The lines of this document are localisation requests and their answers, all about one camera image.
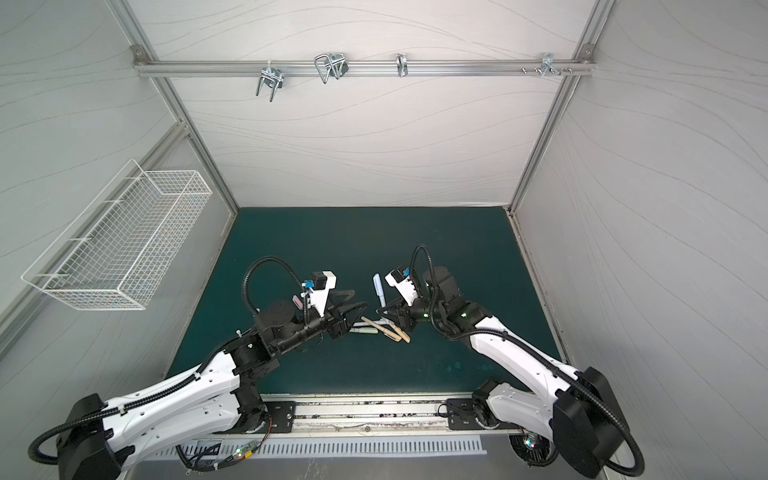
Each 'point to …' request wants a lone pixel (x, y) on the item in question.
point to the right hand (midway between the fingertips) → (386, 302)
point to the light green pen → (371, 330)
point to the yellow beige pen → (387, 332)
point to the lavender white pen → (379, 289)
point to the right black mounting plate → (462, 416)
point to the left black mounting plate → (282, 414)
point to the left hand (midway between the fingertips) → (364, 295)
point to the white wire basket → (115, 251)
